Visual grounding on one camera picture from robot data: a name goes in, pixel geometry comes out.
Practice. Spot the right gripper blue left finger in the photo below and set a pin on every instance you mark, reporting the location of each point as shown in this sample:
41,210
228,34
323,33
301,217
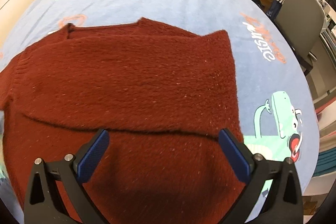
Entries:
43,202

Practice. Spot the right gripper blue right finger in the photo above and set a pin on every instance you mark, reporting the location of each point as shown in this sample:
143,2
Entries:
283,203

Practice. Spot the dark red knit sweater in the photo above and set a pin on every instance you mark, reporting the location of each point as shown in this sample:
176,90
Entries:
162,93

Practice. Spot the blue dinosaur print bedsheet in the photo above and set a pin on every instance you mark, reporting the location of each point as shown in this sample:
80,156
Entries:
276,113

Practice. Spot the stacked teal folded cloths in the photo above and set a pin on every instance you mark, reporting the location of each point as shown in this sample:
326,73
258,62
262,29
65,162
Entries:
326,162

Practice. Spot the grey office chair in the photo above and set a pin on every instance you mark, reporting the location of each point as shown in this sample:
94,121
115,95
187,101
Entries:
301,22

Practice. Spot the black backpack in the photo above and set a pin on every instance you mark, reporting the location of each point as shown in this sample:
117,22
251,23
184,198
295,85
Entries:
274,9

